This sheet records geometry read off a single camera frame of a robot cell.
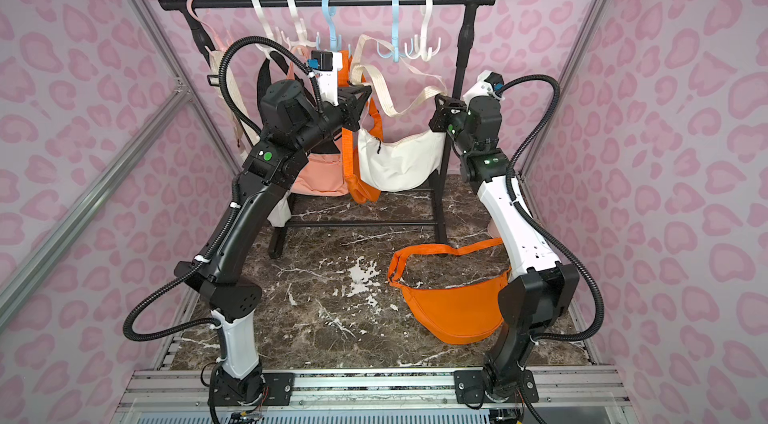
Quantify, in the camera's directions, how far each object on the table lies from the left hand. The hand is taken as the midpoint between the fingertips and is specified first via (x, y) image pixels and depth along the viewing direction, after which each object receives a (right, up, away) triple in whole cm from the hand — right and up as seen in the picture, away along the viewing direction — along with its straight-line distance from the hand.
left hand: (374, 86), depth 60 cm
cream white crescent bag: (+3, -12, +21) cm, 24 cm away
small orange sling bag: (-4, -20, +24) cm, 31 cm away
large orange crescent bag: (+22, -53, +19) cm, 61 cm away
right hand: (+14, +2, +11) cm, 18 cm away
